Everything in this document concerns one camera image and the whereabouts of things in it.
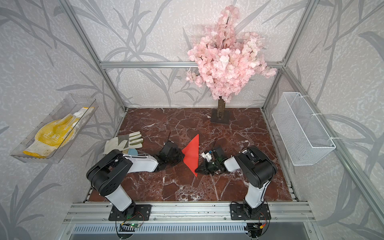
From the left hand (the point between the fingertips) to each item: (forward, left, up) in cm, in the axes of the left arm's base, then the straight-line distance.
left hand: (186, 155), depth 93 cm
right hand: (-10, -6, -1) cm, 12 cm away
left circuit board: (-36, +22, 0) cm, 42 cm away
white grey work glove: (+11, +37, -1) cm, 39 cm away
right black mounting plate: (-32, -28, +10) cm, 44 cm away
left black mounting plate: (-31, +22, +1) cm, 38 cm away
